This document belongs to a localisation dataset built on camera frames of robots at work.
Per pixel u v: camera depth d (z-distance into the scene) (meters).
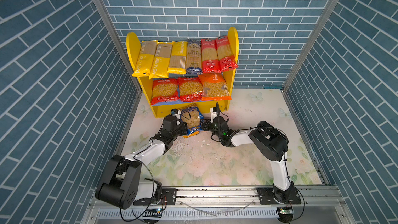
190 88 0.96
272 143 0.54
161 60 0.75
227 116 0.85
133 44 0.67
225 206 0.73
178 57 0.76
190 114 0.96
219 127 0.74
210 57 0.76
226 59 0.73
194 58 0.75
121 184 0.42
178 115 0.81
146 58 0.76
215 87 0.97
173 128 0.71
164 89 0.96
